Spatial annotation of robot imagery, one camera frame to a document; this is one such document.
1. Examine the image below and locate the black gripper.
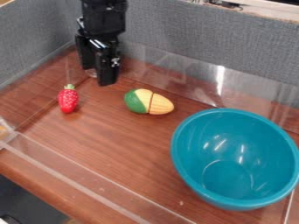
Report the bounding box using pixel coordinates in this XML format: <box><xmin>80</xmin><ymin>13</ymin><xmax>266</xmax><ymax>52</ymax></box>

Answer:
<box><xmin>75</xmin><ymin>17</ymin><xmax>121</xmax><ymax>86</ymax></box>

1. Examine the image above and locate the yellow green toy corn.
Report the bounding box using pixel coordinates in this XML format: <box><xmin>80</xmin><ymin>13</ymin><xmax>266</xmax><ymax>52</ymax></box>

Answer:
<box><xmin>124</xmin><ymin>88</ymin><xmax>174</xmax><ymax>115</ymax></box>

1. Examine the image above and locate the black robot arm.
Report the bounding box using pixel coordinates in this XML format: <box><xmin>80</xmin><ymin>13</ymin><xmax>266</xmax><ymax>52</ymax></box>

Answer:
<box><xmin>75</xmin><ymin>0</ymin><xmax>127</xmax><ymax>86</ymax></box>

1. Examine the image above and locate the teal blue plastic bowl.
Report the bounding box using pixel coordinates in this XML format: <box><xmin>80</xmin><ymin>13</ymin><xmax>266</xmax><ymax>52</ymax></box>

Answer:
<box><xmin>171</xmin><ymin>108</ymin><xmax>299</xmax><ymax>211</ymax></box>

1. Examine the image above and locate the green Del Monte can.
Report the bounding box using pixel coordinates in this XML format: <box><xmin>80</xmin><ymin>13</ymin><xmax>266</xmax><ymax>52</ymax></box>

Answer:
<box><xmin>85</xmin><ymin>69</ymin><xmax>97</xmax><ymax>79</ymax></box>

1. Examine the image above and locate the red toy strawberry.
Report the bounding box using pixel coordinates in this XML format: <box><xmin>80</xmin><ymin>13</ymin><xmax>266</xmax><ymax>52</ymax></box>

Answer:
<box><xmin>57</xmin><ymin>84</ymin><xmax>80</xmax><ymax>114</ymax></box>

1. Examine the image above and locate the clear acrylic barrier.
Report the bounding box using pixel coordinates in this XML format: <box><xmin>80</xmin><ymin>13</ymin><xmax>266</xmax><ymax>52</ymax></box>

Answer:
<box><xmin>0</xmin><ymin>116</ymin><xmax>196</xmax><ymax>224</ymax></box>

